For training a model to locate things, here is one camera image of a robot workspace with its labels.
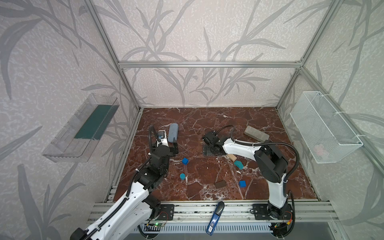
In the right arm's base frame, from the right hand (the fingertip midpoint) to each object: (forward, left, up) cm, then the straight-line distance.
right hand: (210, 146), depth 96 cm
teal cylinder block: (-19, +17, 0) cm, 26 cm away
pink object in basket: (-12, -54, +18) cm, 58 cm away
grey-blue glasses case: (+11, +26, +1) cm, 28 cm away
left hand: (-5, +22, +21) cm, 31 cm away
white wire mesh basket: (-14, -48, +32) cm, 59 cm away
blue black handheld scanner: (-40, 0, +3) cm, 40 cm away
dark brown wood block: (-23, -5, -2) cm, 24 cm away
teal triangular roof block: (-12, -17, 0) cm, 21 cm away
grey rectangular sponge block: (+10, -32, 0) cm, 34 cm away
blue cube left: (-10, +16, -1) cm, 19 cm away
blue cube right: (-24, -17, 0) cm, 29 cm away
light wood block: (-7, -13, 0) cm, 15 cm away
